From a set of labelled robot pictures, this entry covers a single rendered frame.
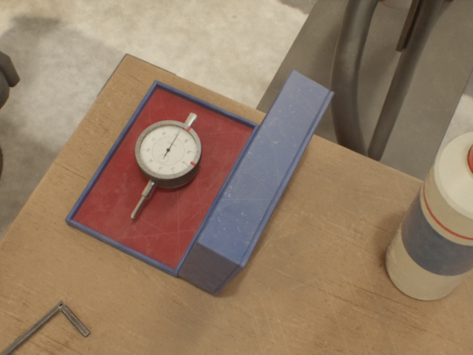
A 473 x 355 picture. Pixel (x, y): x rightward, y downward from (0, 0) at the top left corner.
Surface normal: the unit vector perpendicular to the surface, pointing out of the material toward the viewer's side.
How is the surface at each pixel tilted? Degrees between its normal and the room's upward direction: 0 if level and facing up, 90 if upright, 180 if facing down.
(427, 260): 90
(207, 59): 0
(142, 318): 0
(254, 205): 13
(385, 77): 0
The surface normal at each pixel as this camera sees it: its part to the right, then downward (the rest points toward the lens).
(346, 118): 0.05, 0.48
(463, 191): -0.49, 0.08
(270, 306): 0.00, -0.43
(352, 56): 0.06, 0.17
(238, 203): 0.20, -0.33
